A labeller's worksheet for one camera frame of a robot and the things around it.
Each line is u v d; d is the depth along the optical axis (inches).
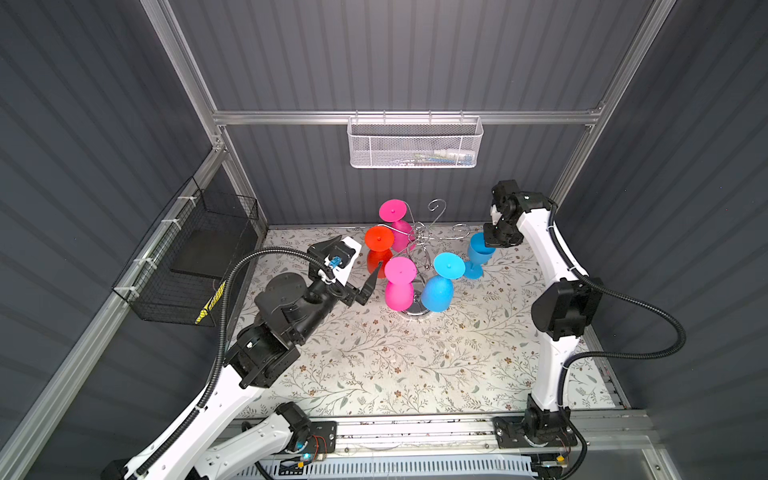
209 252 29.2
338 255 17.6
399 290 29.7
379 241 29.0
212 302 26.9
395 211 31.0
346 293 18.9
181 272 28.5
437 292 28.5
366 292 21.0
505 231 30.1
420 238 29.3
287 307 15.7
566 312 21.4
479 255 34.7
